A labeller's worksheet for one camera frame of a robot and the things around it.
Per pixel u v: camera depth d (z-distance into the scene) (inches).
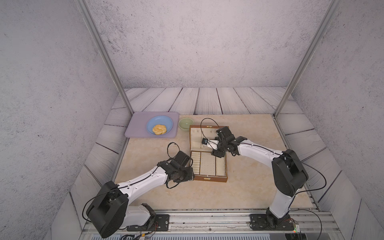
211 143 31.6
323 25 29.9
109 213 16.1
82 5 27.4
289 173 18.7
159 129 42.6
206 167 34.2
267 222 25.7
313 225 29.0
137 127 44.6
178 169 25.5
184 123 43.8
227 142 27.6
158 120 46.5
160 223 28.6
